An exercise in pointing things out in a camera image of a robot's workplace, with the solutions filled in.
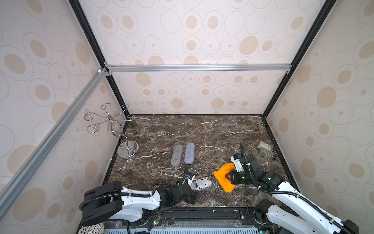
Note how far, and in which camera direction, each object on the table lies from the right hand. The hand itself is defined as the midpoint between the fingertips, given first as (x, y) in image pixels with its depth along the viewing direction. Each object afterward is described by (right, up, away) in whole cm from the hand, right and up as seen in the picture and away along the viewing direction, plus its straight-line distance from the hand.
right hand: (230, 175), depth 78 cm
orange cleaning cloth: (-6, 0, -1) cm, 6 cm away
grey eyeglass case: (-31, +6, +14) cm, 34 cm away
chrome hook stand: (-64, +11, +19) cm, 68 cm away
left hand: (-18, -10, +2) cm, 20 cm away
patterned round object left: (-67, -23, -8) cm, 71 cm away
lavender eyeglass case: (-22, +9, +16) cm, 29 cm away
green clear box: (+28, +12, +17) cm, 35 cm away
